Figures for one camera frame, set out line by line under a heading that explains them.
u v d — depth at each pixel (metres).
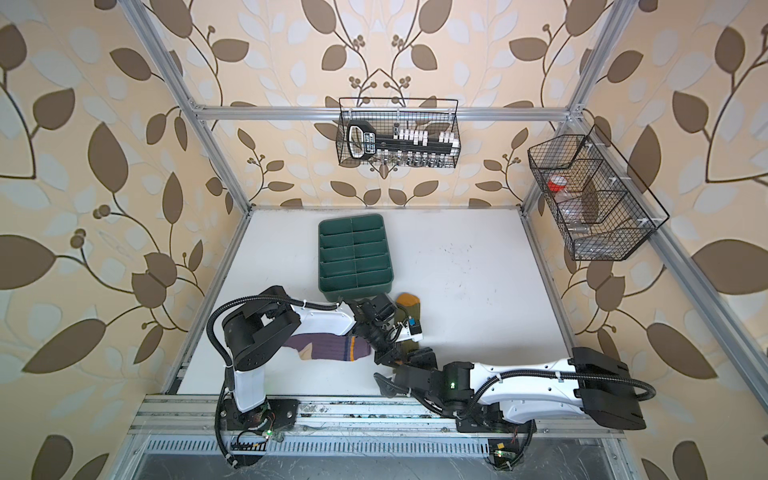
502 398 0.52
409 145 0.83
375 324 0.75
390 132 0.87
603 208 0.73
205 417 0.75
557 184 0.81
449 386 0.56
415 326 0.77
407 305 0.93
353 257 0.97
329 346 0.85
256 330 0.50
